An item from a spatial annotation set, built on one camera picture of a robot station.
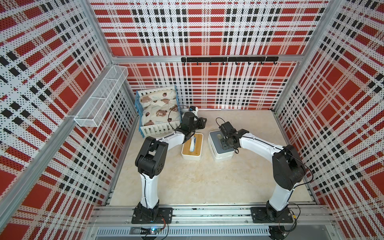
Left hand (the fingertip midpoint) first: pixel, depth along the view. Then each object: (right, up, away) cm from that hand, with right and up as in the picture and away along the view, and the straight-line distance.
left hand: (207, 118), depth 96 cm
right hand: (+15, -15, -4) cm, 21 cm away
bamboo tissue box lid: (-6, -20, -5) cm, 22 cm away
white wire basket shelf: (-70, +4, -6) cm, 71 cm away
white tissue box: (+7, -22, -11) cm, 25 cm away
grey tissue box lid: (+6, -12, -1) cm, 14 cm away
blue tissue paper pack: (-9, -16, -3) cm, 19 cm away
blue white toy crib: (-37, -8, +6) cm, 39 cm away
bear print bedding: (-35, +8, +15) cm, 39 cm away
